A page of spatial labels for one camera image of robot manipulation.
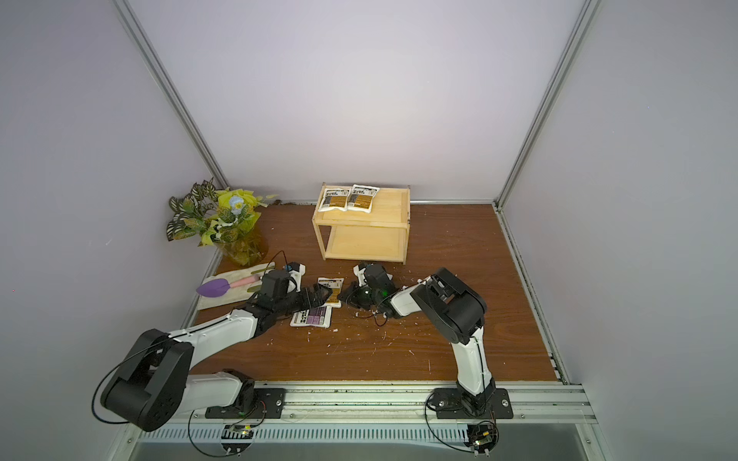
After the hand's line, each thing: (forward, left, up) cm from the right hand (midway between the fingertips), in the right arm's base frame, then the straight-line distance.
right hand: (335, 293), depth 90 cm
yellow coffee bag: (+26, -8, +18) cm, 32 cm away
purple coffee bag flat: (-7, +5, -3) cm, 9 cm away
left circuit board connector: (-38, +21, -7) cm, 44 cm away
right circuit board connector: (-36, -41, -6) cm, 55 cm away
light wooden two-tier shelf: (+25, -14, -2) cm, 29 cm away
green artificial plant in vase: (+17, +36, +17) cm, 43 cm away
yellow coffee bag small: (+5, +1, -3) cm, 5 cm away
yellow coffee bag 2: (+25, +1, +18) cm, 31 cm away
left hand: (-1, +2, +2) cm, 3 cm away
